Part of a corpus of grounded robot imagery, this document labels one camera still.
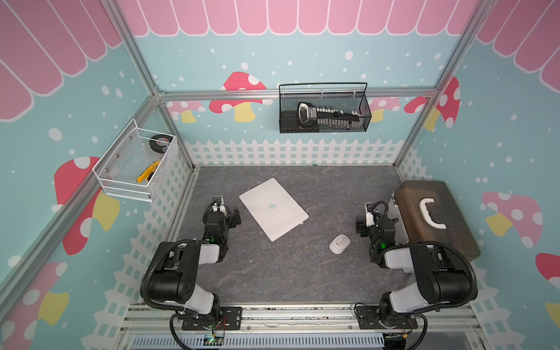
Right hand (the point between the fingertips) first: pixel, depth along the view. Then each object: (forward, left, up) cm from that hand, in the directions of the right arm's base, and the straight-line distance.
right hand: (367, 214), depth 94 cm
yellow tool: (-1, +81, +28) cm, 86 cm away
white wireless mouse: (-12, +14, -4) cm, 18 cm away
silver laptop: (+6, +41, -5) cm, 42 cm away
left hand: (+1, +61, +2) cm, 61 cm away
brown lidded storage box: (-8, -17, +14) cm, 23 cm away
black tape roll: (+12, +81, +29) cm, 87 cm away
